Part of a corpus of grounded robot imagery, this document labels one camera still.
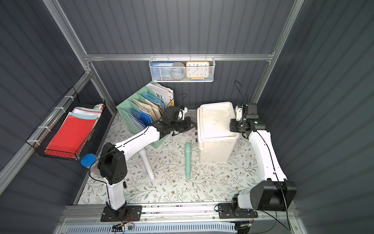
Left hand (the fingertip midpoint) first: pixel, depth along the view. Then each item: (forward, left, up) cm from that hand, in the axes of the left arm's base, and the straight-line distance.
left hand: (197, 123), depth 82 cm
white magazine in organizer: (+23, +21, +3) cm, 31 cm away
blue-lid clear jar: (-20, +56, -4) cm, 59 cm away
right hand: (-2, -23, +2) cm, 23 cm away
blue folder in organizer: (+8, +33, -3) cm, 34 cm away
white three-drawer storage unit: (-13, -10, -1) cm, 16 cm away
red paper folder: (-8, +65, +2) cm, 66 cm away
